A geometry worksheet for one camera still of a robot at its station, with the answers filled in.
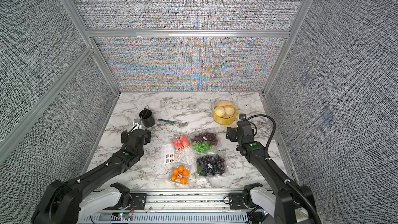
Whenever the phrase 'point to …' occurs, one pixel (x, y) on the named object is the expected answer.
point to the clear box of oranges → (179, 168)
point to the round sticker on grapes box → (204, 138)
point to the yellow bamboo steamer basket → (224, 113)
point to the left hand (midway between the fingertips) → (139, 128)
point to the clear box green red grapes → (204, 141)
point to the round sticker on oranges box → (180, 175)
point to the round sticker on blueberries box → (209, 165)
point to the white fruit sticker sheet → (167, 154)
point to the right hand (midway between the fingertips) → (237, 125)
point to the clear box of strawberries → (180, 142)
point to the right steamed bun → (229, 110)
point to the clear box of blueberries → (219, 161)
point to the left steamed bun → (219, 111)
